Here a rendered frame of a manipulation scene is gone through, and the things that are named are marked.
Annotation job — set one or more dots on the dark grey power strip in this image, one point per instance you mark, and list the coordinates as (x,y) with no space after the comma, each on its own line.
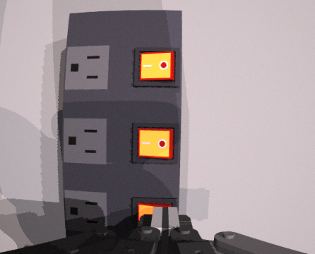
(122,115)

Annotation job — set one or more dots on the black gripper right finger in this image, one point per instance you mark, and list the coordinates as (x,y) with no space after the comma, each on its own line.
(180,238)

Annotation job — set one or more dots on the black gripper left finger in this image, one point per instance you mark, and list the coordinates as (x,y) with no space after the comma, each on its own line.
(147,239)

